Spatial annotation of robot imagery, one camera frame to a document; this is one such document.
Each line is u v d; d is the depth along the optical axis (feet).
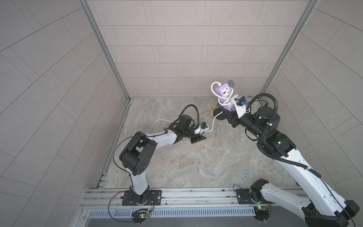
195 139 2.48
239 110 1.72
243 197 2.32
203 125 2.42
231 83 2.70
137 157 1.53
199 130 2.42
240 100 1.63
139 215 2.11
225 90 1.84
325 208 1.19
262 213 2.23
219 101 1.93
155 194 2.37
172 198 2.37
